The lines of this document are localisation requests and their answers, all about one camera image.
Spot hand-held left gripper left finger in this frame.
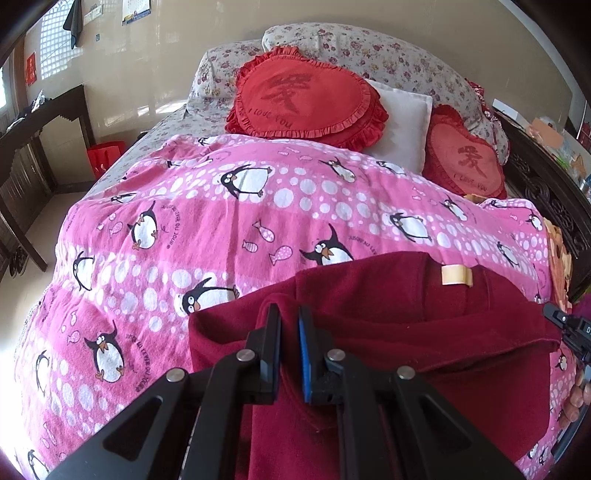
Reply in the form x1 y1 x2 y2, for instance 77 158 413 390
46 305 283 480

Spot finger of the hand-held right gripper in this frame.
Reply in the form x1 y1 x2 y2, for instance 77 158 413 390
542 302 573 329

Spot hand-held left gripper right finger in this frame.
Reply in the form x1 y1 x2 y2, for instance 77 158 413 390
298 305 525 480

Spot dark red fleece garment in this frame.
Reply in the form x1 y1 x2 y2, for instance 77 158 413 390
188 251 564 480

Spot person's right hand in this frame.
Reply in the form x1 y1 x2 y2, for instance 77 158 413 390
556 367 591 430

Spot orange cream towel blanket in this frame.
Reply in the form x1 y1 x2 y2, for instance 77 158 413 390
542 217 575 301

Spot dark carved wooden headboard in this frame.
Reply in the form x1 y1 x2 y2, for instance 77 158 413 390
489 111 591 301

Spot pink penguin printed blanket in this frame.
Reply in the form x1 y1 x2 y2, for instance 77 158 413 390
11 134 575 480

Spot assorted shelf clutter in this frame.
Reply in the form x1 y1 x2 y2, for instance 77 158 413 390
526 115 591 190

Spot small red heart cushion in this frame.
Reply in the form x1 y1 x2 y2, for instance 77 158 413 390
422 104 509 200

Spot white flat box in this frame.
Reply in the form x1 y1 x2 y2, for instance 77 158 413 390
492 98 527 127

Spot red patterned cloth bundle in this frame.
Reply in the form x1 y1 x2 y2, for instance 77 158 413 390
466 78 497 121

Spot white pillow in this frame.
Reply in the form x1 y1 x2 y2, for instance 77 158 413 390
365 79 434 174

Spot floral bed sheet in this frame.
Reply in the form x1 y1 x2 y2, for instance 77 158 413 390
88 104 241 199

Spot large red heart cushion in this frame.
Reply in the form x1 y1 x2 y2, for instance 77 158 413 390
225 46 389 151

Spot red bag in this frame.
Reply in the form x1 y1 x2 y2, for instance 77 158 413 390
87 141 126 178

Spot small floral pillow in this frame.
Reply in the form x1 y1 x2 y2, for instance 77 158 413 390
187 41 266 100

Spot large floral pillow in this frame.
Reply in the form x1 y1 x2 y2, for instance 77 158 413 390
262 23 490 134

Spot dark wooden desk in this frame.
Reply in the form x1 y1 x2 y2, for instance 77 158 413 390
0 85 95 282

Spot black hanging cloth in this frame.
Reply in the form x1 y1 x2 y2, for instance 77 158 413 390
62 0 86 47

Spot wall calendar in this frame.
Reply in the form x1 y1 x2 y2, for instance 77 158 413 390
121 0 151 26

